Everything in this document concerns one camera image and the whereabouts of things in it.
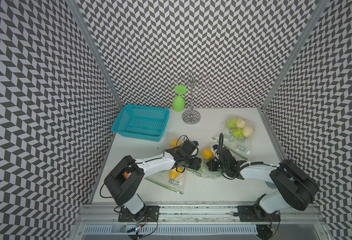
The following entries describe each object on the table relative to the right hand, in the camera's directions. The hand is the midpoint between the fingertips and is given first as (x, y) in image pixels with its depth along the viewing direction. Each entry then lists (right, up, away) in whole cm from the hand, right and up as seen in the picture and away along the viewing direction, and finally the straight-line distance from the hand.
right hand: (207, 165), depth 90 cm
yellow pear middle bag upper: (0, +8, -1) cm, 8 cm away
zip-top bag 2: (-2, -3, -3) cm, 4 cm away
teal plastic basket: (-46, +26, +20) cm, 57 cm away
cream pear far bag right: (+29, +20, +9) cm, 36 cm away
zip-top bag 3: (+23, +11, +3) cm, 26 cm away
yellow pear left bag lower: (-20, -2, -8) cm, 22 cm away
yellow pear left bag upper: (-21, +14, +1) cm, 25 cm away
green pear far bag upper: (+19, +26, +13) cm, 35 cm away
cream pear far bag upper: (+23, +26, +7) cm, 35 cm away
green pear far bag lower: (+21, +19, +7) cm, 30 cm away
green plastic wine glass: (-18, +38, +1) cm, 42 cm away
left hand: (-7, +2, -5) cm, 9 cm away
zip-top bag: (-21, -5, -8) cm, 23 cm away
